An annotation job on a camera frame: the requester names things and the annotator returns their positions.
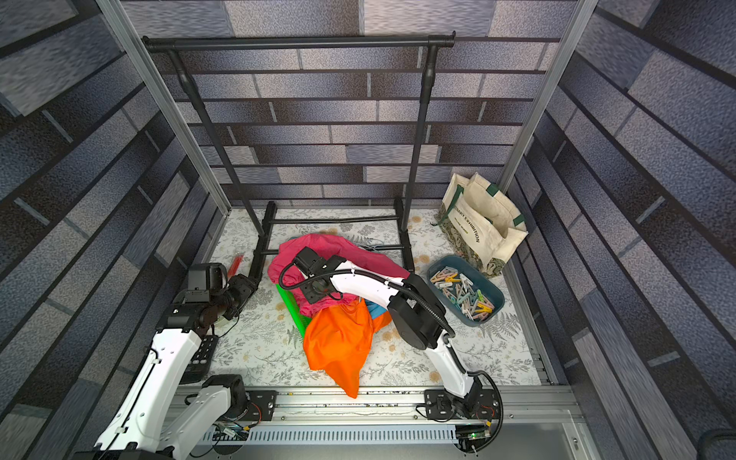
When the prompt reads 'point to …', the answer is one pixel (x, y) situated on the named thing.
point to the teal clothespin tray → (467, 293)
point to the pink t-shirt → (357, 255)
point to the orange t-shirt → (336, 340)
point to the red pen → (236, 261)
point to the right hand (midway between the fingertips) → (312, 289)
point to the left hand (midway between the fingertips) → (257, 283)
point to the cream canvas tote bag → (482, 222)
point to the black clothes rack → (264, 230)
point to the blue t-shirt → (375, 310)
